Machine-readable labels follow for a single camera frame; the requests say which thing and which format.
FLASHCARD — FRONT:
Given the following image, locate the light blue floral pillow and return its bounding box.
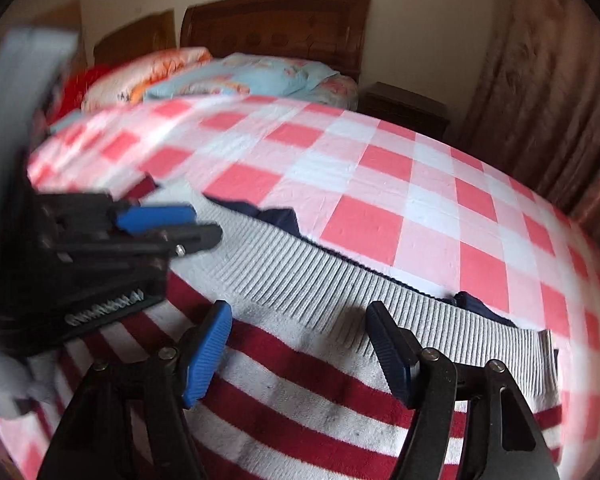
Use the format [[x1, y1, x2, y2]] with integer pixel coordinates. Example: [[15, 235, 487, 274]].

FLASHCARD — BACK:
[[142, 52, 341, 101]]

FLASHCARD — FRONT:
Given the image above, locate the red blanket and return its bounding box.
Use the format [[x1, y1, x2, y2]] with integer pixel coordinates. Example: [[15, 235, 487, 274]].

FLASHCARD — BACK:
[[45, 64, 116, 121]]

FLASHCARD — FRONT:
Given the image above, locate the orange floral pillow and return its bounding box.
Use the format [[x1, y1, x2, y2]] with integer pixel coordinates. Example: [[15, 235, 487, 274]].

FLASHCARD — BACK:
[[81, 46, 213, 113]]

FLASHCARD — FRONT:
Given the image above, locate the light blue cloth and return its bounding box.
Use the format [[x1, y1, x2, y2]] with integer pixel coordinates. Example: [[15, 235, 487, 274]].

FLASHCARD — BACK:
[[47, 107, 88, 133]]

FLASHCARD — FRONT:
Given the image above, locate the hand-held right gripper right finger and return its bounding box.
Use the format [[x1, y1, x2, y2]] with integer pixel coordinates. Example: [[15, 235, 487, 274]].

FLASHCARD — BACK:
[[365, 301, 561, 480]]

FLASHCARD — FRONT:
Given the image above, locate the dark wooden nightstand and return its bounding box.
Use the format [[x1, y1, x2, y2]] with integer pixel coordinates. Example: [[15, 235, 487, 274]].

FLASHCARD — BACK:
[[357, 81, 451, 141]]

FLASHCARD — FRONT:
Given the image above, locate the large carved wooden headboard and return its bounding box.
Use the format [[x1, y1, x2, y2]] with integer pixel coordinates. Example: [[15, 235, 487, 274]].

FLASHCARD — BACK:
[[180, 0, 372, 83]]

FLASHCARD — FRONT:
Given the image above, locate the pink floral curtain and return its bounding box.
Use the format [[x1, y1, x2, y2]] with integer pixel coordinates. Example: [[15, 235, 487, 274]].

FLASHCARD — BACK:
[[452, 0, 600, 241]]

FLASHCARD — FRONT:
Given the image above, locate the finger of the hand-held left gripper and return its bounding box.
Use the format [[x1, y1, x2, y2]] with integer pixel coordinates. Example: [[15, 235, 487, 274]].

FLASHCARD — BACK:
[[77, 224, 224, 271], [107, 199, 197, 236]]

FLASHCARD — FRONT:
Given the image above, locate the pink checked tablecloth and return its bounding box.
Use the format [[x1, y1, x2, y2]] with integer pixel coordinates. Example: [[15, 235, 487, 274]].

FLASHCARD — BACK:
[[0, 95, 600, 480]]

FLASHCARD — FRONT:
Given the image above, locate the small wooden headboard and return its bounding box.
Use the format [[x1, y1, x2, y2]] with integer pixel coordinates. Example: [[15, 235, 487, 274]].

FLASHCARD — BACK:
[[92, 9, 177, 66]]

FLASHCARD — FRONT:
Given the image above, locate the maroon grey striped sweater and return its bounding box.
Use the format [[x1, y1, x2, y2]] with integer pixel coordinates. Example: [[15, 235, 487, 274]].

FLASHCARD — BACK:
[[27, 172, 566, 480]]

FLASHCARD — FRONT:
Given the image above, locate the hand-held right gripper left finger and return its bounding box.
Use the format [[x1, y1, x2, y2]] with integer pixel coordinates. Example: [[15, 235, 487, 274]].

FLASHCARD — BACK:
[[36, 300, 233, 480]]

